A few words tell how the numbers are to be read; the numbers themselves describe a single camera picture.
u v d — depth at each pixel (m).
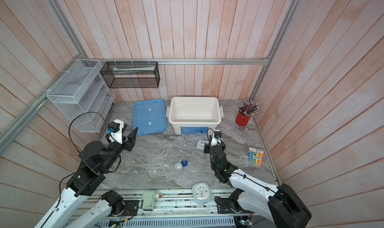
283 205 0.41
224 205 0.74
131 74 1.04
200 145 0.94
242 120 1.01
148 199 0.73
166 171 0.85
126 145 0.56
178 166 0.86
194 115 1.13
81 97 0.73
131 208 0.73
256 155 0.90
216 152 0.58
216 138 0.68
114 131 0.51
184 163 0.88
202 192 0.76
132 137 0.58
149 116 1.11
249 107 0.98
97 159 0.47
